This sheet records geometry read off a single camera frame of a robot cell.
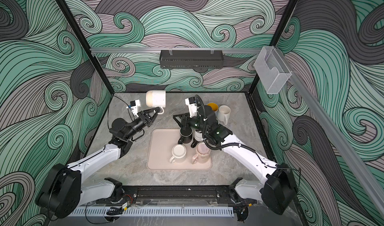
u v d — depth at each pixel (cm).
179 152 82
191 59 96
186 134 86
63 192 40
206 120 53
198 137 84
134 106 70
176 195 74
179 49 93
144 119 65
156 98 70
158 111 70
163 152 88
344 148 49
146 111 68
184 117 64
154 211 70
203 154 76
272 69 79
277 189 38
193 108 65
